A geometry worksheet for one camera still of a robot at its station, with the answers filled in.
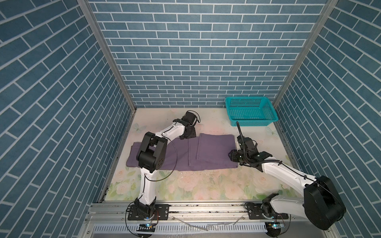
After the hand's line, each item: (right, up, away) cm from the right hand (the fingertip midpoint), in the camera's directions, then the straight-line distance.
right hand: (228, 152), depth 88 cm
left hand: (-23, +10, +13) cm, 28 cm away
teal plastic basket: (+25, +27, +32) cm, 49 cm away
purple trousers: (-15, -1, +7) cm, 16 cm away
